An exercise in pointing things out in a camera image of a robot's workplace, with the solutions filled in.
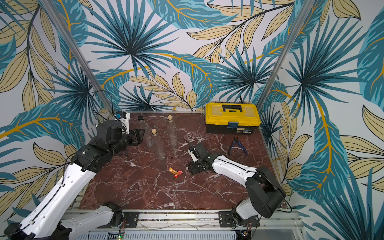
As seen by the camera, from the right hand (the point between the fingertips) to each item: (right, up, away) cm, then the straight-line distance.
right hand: (193, 166), depth 87 cm
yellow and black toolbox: (+24, +29, +8) cm, 38 cm away
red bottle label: (-8, -4, +1) cm, 9 cm away
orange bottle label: (-12, -3, +3) cm, 13 cm away
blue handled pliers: (+29, +15, +17) cm, 36 cm away
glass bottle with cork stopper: (-14, +19, +14) cm, 27 cm away
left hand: (-25, +20, -18) cm, 37 cm away
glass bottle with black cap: (-29, +24, -2) cm, 37 cm away
